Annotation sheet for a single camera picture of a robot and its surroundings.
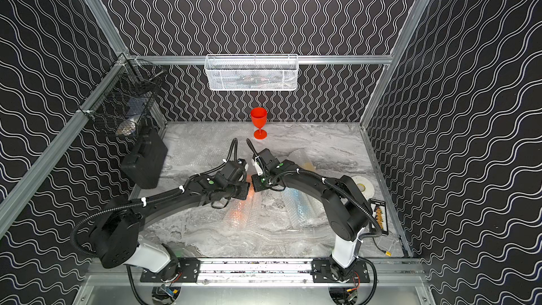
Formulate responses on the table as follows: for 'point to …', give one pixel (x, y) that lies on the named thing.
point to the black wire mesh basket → (124, 100)
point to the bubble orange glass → (242, 213)
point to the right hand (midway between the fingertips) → (256, 183)
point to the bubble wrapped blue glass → (303, 210)
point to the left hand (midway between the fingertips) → (247, 185)
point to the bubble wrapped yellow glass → (300, 157)
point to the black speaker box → (143, 162)
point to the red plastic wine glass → (259, 117)
